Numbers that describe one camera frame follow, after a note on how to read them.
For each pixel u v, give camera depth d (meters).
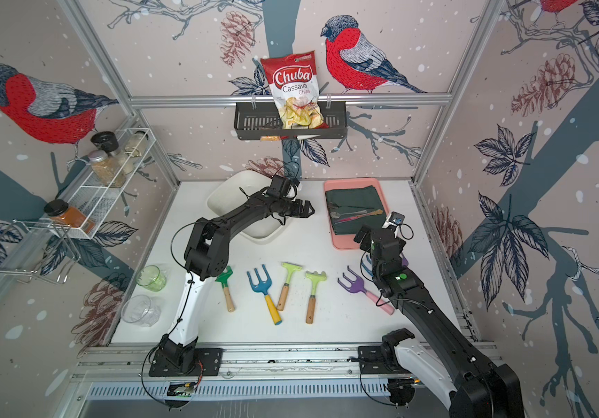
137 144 0.85
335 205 1.10
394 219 0.68
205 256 0.60
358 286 0.88
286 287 0.87
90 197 0.74
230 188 1.15
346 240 1.01
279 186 0.83
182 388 0.71
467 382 0.39
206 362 0.73
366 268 0.93
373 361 0.72
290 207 0.90
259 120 0.95
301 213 0.92
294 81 0.82
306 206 0.94
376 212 1.07
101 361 0.75
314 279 0.90
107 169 0.72
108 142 0.73
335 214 1.07
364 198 1.13
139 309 0.83
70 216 0.62
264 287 0.88
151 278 0.89
